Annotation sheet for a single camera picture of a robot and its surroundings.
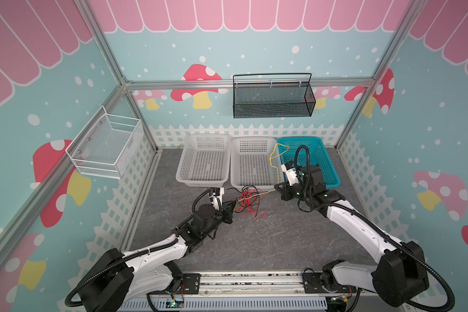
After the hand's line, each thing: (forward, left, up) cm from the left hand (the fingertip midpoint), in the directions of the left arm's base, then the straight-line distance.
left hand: (235, 205), depth 82 cm
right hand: (+8, -18, +5) cm, 20 cm away
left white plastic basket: (+34, +18, -12) cm, 41 cm away
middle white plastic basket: (+35, -11, -12) cm, 38 cm away
